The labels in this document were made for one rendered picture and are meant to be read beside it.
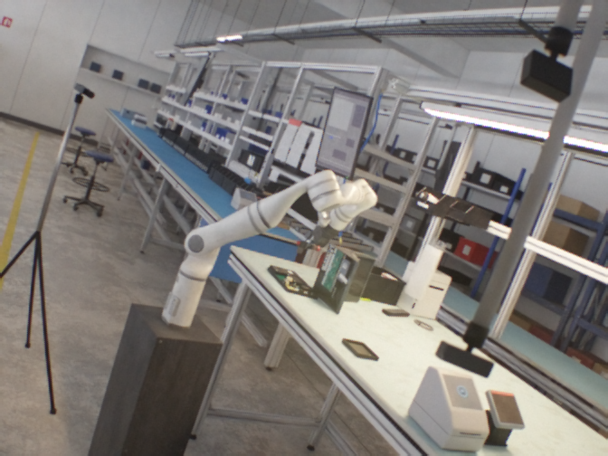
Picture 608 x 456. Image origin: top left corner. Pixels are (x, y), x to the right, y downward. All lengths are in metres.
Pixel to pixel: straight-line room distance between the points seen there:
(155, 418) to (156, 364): 0.21
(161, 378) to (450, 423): 0.92
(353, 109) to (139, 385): 2.17
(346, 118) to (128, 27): 10.03
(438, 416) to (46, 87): 12.17
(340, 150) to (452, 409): 2.33
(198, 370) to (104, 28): 11.55
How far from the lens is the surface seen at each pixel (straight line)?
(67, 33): 13.01
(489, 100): 2.17
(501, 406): 1.52
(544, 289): 6.06
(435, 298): 2.66
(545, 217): 3.25
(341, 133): 3.45
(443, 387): 1.39
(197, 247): 1.77
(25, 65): 13.01
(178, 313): 1.84
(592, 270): 2.14
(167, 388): 1.87
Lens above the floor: 1.52
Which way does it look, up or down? 8 degrees down
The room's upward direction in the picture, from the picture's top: 21 degrees clockwise
